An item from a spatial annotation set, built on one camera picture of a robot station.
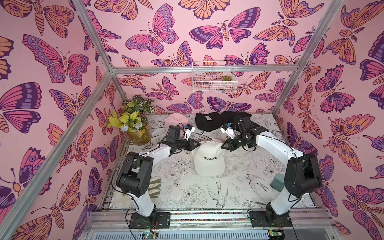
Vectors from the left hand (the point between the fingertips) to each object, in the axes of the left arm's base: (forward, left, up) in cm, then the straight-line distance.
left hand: (200, 143), depth 89 cm
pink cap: (+22, +17, -3) cm, 28 cm away
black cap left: (+28, -7, -11) cm, 31 cm away
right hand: (-2, -14, +1) cm, 14 cm away
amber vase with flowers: (+9, +39, +13) cm, 42 cm away
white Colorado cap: (-10, -5, -1) cm, 11 cm away
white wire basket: (+35, -9, +23) cm, 43 cm away
